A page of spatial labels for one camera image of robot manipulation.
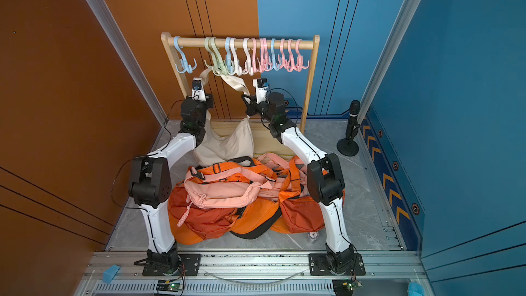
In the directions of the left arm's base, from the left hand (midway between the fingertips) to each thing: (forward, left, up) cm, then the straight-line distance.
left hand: (202, 82), depth 87 cm
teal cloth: (-69, -77, -31) cm, 108 cm away
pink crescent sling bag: (-22, -32, -32) cm, 50 cm away
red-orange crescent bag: (-47, -42, -27) cm, 68 cm away
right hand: (-6, -19, -2) cm, 20 cm away
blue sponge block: (-66, +26, -34) cm, 78 cm away
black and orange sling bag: (-48, -25, -27) cm, 61 cm away
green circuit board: (-68, +6, -37) cm, 78 cm away
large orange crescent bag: (-47, -24, -29) cm, 61 cm away
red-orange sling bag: (-29, -22, -25) cm, 44 cm away
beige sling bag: (-14, -5, -28) cm, 31 cm away
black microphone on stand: (-9, -70, -33) cm, 78 cm away
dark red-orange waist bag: (-50, -6, -26) cm, 57 cm away
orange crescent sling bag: (-49, -34, -33) cm, 68 cm away
